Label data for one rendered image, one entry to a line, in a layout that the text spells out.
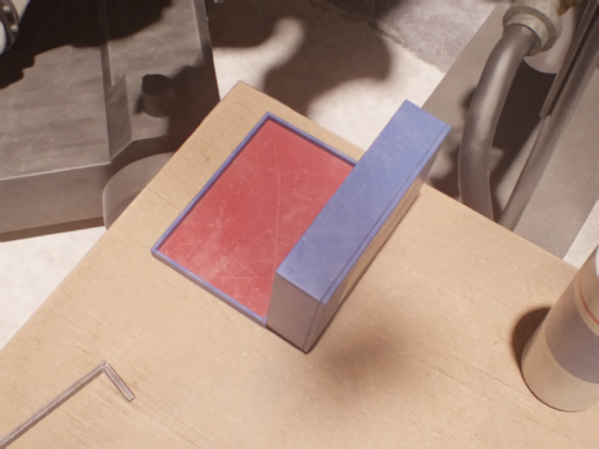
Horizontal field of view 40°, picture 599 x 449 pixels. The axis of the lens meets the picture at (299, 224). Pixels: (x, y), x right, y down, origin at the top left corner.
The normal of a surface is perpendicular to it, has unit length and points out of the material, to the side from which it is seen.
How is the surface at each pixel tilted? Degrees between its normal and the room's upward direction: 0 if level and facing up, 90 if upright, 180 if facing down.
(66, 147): 0
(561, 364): 90
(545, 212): 0
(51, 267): 0
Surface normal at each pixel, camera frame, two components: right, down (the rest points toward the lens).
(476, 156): -0.06, 0.31
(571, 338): -0.88, 0.42
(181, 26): 0.00, -0.47
